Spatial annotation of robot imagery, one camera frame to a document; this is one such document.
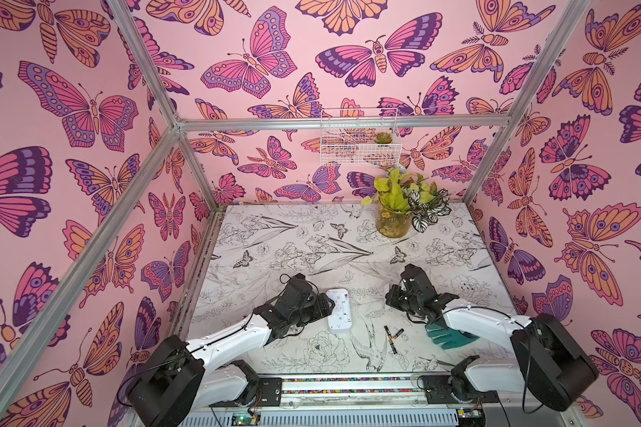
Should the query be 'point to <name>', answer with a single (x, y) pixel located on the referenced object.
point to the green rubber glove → (449, 338)
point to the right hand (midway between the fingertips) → (385, 293)
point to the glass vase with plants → (404, 200)
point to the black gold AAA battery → (390, 338)
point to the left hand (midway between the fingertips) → (331, 305)
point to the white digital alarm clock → (340, 318)
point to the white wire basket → (360, 136)
